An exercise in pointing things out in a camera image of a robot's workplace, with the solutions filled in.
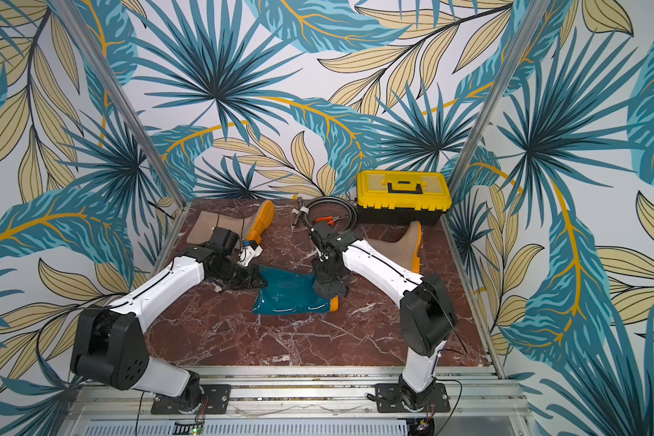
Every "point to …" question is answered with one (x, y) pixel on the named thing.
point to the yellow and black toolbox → (399, 197)
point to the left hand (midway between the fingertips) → (263, 287)
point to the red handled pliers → (331, 220)
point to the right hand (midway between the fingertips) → (326, 274)
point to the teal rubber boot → (291, 293)
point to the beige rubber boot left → (251, 227)
